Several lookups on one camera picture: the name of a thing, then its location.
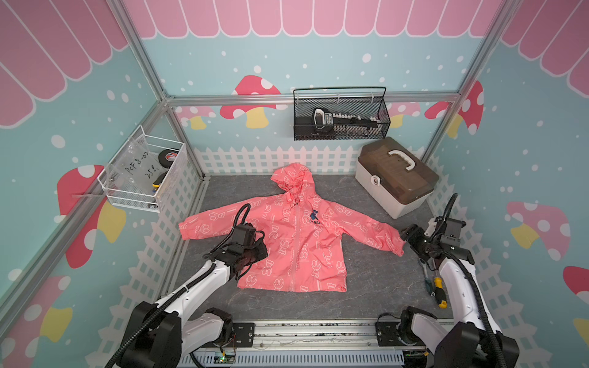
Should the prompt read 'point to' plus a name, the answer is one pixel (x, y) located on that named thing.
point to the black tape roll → (166, 157)
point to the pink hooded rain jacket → (306, 234)
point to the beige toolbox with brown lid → (393, 177)
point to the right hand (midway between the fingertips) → (405, 233)
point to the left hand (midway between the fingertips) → (266, 252)
